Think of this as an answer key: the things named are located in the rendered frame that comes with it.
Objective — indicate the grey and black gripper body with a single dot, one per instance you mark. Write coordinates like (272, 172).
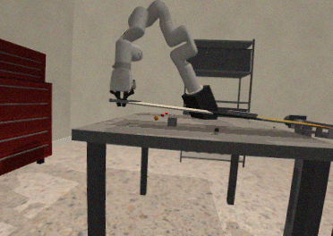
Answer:
(121, 80)

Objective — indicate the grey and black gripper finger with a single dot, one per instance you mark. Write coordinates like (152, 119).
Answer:
(126, 94)
(117, 95)

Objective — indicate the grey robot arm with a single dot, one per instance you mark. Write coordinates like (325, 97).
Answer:
(126, 52)

